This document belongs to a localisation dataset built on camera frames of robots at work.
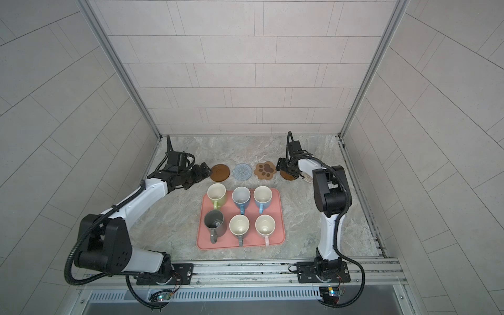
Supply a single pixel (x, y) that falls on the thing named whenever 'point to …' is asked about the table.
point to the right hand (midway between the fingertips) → (281, 168)
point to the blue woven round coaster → (242, 172)
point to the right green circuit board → (333, 292)
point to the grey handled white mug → (239, 225)
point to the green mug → (216, 192)
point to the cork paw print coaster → (264, 170)
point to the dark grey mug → (214, 220)
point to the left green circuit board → (164, 296)
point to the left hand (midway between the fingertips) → (210, 170)
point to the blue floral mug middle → (241, 195)
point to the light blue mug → (262, 195)
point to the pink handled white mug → (265, 224)
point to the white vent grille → (297, 294)
